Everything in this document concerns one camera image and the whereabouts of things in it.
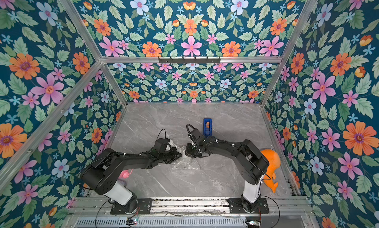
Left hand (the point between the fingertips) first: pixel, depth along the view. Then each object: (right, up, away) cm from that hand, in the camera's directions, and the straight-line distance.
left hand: (184, 154), depth 90 cm
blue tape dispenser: (+14, +16, +8) cm, 23 cm away
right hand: (+2, +2, -1) cm, 3 cm away
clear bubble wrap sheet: (0, -3, -5) cm, 6 cm away
